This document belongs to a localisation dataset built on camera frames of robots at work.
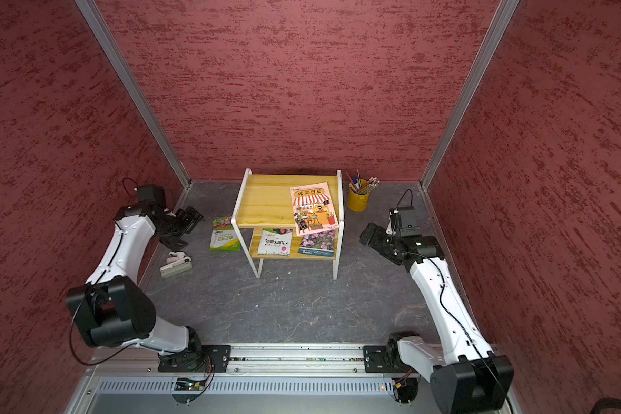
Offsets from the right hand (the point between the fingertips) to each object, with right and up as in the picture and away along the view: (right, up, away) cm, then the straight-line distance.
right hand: (369, 246), depth 78 cm
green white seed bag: (-54, 0, +22) cm, 58 cm away
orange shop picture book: (-17, +12, -9) cm, 23 cm away
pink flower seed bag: (-15, 0, +3) cm, 15 cm away
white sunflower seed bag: (-30, +1, +3) cm, 30 cm away
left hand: (-56, +3, +6) cm, 57 cm away
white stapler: (-68, -9, +14) cm, 70 cm away
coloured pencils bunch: (0, +21, +29) cm, 35 cm away
